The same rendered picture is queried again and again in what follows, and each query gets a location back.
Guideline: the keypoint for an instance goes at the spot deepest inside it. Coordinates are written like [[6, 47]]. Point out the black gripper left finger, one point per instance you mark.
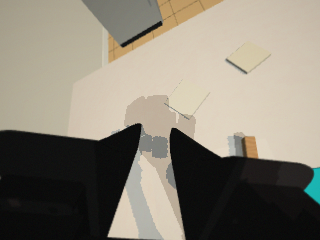
[[102, 165]]

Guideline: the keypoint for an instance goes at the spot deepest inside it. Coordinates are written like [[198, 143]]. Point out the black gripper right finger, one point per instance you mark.
[[205, 181]]

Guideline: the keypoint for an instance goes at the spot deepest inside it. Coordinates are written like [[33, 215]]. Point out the beige square tile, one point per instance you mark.
[[248, 57]]

